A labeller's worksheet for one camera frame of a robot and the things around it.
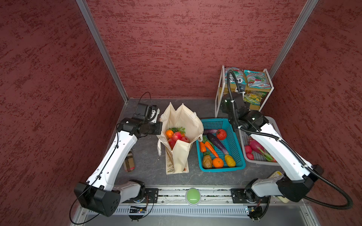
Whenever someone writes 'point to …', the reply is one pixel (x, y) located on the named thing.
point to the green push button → (193, 197)
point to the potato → (207, 162)
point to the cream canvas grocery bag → (177, 159)
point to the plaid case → (128, 163)
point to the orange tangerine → (218, 163)
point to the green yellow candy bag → (254, 97)
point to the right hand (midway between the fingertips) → (235, 104)
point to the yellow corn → (230, 162)
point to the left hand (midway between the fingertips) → (159, 131)
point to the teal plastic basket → (219, 149)
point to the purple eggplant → (217, 143)
